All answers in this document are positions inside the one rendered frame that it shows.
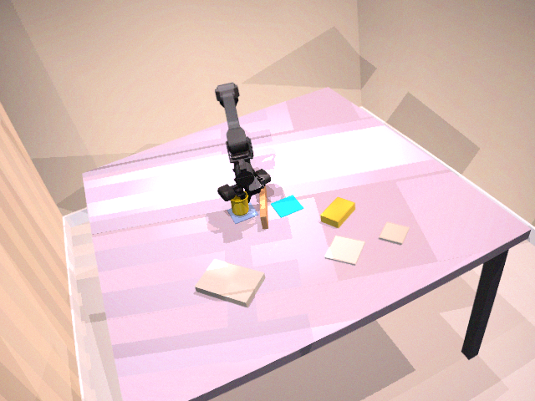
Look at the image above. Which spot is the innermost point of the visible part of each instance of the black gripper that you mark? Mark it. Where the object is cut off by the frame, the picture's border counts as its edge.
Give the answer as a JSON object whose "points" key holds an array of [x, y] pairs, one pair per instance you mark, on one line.
{"points": [[227, 192]]}

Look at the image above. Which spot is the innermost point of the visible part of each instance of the white flat square block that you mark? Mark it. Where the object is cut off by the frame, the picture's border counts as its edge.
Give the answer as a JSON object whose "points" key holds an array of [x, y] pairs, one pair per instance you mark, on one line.
{"points": [[345, 250]]}

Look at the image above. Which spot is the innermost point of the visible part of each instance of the yellow rectangular block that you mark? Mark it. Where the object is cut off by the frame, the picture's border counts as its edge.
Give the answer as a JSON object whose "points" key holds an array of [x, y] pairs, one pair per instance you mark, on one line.
{"points": [[337, 213]]}

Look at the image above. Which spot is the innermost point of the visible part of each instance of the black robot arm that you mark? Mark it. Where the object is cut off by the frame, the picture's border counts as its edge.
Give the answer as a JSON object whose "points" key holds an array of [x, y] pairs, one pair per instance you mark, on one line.
{"points": [[239, 145]]}

